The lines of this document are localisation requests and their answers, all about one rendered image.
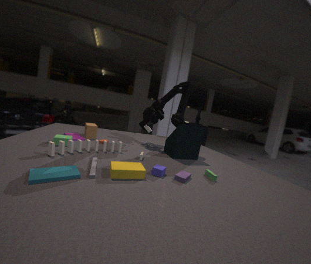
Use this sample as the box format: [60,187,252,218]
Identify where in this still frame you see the yellow rectangular block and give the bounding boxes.
[110,161,146,179]

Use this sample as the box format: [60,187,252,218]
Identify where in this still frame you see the green rectangular block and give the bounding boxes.
[53,135,73,146]
[205,170,217,182]

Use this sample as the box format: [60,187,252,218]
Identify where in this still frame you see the small blue cube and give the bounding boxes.
[151,164,166,177]

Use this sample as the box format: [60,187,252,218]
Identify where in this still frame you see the teal flat block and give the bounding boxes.
[28,165,81,184]

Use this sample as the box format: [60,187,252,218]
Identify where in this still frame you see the purple flat block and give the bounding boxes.
[64,133,86,141]
[175,170,191,184]

